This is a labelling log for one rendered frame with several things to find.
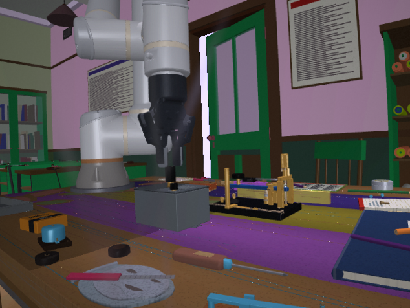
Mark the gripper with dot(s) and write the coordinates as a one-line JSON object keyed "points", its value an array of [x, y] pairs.
{"points": [[168, 93]]}

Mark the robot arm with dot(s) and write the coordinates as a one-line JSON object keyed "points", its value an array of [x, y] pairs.
{"points": [[102, 134]]}

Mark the grey oscillator box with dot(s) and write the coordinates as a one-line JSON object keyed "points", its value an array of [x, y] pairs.
{"points": [[169, 208]]}

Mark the brass shorting bar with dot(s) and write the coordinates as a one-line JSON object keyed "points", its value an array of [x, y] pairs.
{"points": [[227, 189]]}

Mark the black key knob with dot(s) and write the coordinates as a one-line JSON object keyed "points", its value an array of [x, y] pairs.
{"points": [[238, 177]]}

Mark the blue key lever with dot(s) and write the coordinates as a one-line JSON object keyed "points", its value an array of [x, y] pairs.
{"points": [[253, 186]]}

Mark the black morse key base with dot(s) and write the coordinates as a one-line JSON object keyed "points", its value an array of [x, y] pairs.
{"points": [[256, 210]]}

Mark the brass gap screw knob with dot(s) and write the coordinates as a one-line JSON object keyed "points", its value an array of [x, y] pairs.
{"points": [[284, 162]]}

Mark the brass screw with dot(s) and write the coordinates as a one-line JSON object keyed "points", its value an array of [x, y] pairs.
{"points": [[381, 202]]}

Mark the white poster blue header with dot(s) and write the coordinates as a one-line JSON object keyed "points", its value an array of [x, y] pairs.
{"points": [[110, 86]]}

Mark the green panelled door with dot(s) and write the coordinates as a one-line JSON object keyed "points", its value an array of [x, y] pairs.
{"points": [[243, 141]]}

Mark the black round disc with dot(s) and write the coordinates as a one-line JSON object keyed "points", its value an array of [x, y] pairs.
{"points": [[119, 250], [46, 258]]}

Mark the purple felt mat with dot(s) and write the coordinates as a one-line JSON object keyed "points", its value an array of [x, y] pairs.
{"points": [[256, 240]]}

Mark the purple pencil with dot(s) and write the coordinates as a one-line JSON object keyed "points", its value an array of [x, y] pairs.
{"points": [[299, 185]]}

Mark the green glazed bookcase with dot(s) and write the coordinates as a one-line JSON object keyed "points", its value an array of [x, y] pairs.
{"points": [[25, 128]]}

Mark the blue bell on black base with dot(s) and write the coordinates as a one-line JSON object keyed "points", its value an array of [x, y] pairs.
{"points": [[53, 234]]}

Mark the dark ceiling lamp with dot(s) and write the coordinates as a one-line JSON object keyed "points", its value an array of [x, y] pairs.
{"points": [[62, 14]]}

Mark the orange battery box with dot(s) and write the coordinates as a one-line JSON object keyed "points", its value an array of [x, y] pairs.
{"points": [[41, 222]]}

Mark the grey round protractor disc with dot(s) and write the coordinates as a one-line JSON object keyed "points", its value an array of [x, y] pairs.
{"points": [[128, 288]]}

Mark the white code chart sheet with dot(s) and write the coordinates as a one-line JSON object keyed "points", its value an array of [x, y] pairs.
{"points": [[323, 187]]}

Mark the grey tray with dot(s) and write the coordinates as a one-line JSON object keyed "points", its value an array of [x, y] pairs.
{"points": [[14, 205]]}

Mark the green wooden chair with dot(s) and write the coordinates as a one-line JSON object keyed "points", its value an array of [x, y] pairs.
{"points": [[339, 150]]}

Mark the olive felt mat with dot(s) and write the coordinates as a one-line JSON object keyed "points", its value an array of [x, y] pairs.
{"points": [[320, 218]]}

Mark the indigo felt mat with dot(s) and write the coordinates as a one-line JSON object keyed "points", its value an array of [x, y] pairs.
{"points": [[344, 200]]}

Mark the green pencil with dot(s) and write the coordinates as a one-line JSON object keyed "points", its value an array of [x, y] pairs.
{"points": [[378, 191]]}

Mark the grey tape roll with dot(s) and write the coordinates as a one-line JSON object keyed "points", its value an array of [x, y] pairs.
{"points": [[382, 185]]}

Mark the green shelf unit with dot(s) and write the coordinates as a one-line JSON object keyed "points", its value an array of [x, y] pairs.
{"points": [[392, 134]]}

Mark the white notebook red edge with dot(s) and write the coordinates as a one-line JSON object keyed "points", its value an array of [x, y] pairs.
{"points": [[384, 206]]}

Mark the yellow green thread spool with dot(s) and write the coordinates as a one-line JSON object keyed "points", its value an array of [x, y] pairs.
{"points": [[400, 110]]}

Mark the orange thread spool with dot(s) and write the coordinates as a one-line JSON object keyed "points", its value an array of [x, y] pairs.
{"points": [[402, 151], [400, 64]]}

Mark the dark blue book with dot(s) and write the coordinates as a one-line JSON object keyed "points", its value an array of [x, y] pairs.
{"points": [[371, 256]]}

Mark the long purple rod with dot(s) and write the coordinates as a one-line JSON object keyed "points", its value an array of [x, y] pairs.
{"points": [[381, 242]]}

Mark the orange pencil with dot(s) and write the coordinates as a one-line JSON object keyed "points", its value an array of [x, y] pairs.
{"points": [[403, 231]]}

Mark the brass key frame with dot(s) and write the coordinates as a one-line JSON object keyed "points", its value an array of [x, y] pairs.
{"points": [[282, 192]]}

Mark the dark wall vent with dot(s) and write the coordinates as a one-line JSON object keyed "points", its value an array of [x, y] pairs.
{"points": [[68, 33]]}

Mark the large white wall poster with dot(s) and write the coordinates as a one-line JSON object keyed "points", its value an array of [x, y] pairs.
{"points": [[325, 41]]}

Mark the light blue frame tool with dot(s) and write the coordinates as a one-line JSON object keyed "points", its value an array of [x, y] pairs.
{"points": [[230, 301]]}

